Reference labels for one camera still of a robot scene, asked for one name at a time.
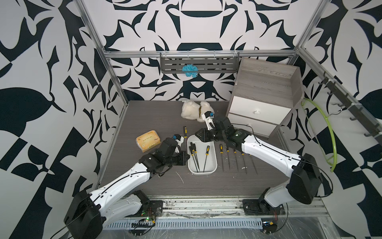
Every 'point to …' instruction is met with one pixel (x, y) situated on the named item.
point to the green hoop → (334, 166)
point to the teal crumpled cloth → (192, 69)
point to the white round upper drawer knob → (257, 112)
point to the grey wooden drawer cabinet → (264, 94)
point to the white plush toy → (191, 110)
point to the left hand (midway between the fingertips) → (189, 153)
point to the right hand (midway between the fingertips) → (196, 131)
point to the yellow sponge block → (148, 140)
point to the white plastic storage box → (203, 156)
